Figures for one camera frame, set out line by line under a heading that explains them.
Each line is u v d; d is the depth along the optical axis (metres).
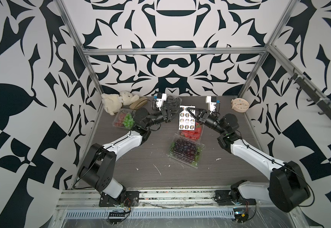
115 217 0.73
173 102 1.06
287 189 0.41
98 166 0.46
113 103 1.04
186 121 0.68
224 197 0.74
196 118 0.66
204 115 0.63
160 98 0.69
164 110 0.64
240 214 0.71
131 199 0.74
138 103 1.11
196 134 0.90
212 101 0.67
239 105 1.12
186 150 0.85
